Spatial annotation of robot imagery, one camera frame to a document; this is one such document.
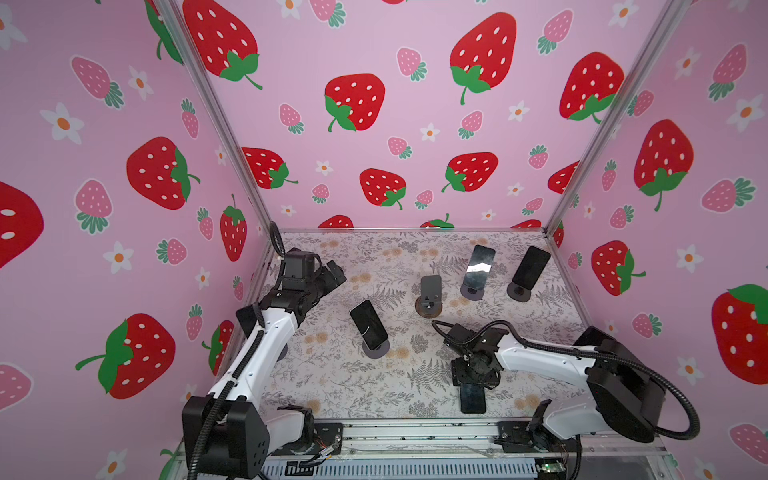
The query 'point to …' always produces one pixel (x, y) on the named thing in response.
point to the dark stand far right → (518, 292)
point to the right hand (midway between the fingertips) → (461, 381)
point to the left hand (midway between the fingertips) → (332, 274)
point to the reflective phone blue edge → (480, 266)
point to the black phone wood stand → (473, 399)
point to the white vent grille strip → (434, 469)
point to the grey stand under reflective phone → (472, 293)
